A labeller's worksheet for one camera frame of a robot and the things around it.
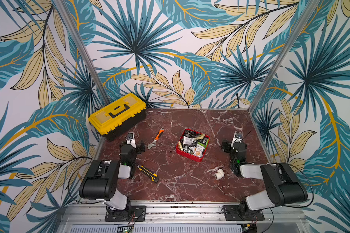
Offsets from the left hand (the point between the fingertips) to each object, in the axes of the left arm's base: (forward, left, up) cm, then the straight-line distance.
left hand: (134, 140), depth 93 cm
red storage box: (+1, -38, -5) cm, 38 cm away
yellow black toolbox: (+8, +13, +9) cm, 18 cm away
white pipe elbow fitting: (-19, -52, -4) cm, 56 cm away
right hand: (+1, -63, +2) cm, 63 cm away
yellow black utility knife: (-20, -14, -5) cm, 25 cm away
